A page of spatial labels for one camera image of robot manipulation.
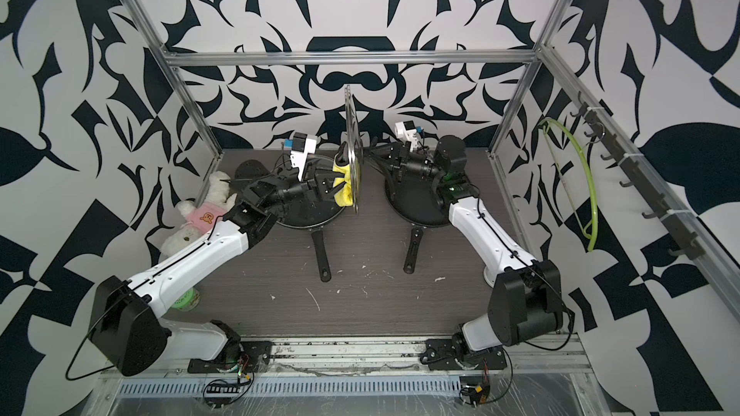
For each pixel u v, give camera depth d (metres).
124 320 0.40
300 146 0.56
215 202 0.96
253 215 0.59
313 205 0.58
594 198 0.66
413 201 0.94
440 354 0.73
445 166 0.60
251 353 0.74
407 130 0.69
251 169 0.54
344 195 0.58
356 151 0.53
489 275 0.85
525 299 0.42
